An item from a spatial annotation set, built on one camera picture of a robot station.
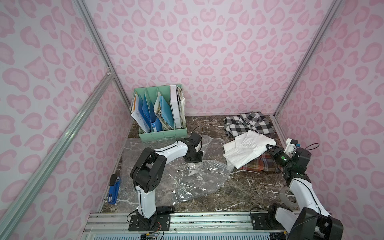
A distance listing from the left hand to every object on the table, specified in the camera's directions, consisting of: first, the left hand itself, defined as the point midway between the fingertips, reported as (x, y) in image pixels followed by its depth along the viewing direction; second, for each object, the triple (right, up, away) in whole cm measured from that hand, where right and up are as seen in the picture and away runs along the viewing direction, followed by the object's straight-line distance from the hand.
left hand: (200, 158), depth 94 cm
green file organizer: (-24, +29, -1) cm, 37 cm away
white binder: (-16, +33, +2) cm, 36 cm away
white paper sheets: (-39, +28, -2) cm, 48 cm away
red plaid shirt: (+39, -2, -3) cm, 39 cm away
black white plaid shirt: (+43, +24, +19) cm, 54 cm away
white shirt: (+28, +7, -3) cm, 29 cm away
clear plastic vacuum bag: (-10, -12, -5) cm, 17 cm away
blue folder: (-22, +29, +4) cm, 37 cm away
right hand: (+36, +11, -12) cm, 39 cm away
